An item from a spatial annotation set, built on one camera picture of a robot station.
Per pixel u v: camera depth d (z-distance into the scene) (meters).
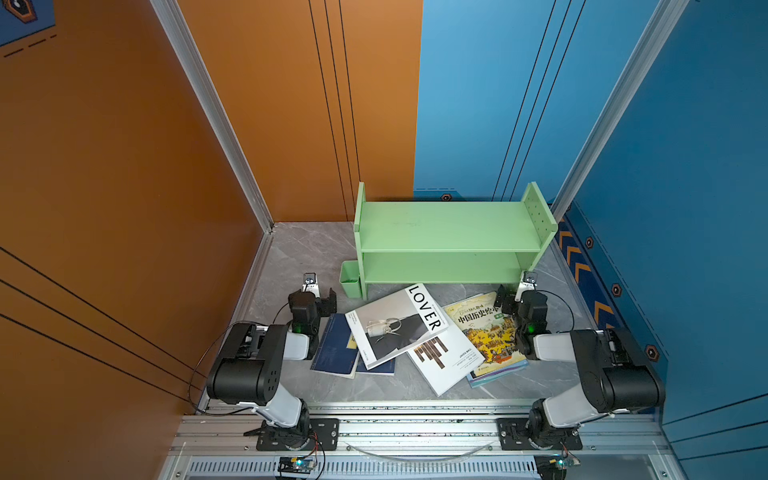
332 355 0.85
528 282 0.80
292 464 0.71
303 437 0.67
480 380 0.82
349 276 1.01
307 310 0.72
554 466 0.71
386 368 0.83
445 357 0.84
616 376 0.45
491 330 0.90
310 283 0.81
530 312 0.72
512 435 0.73
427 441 0.74
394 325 0.85
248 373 0.45
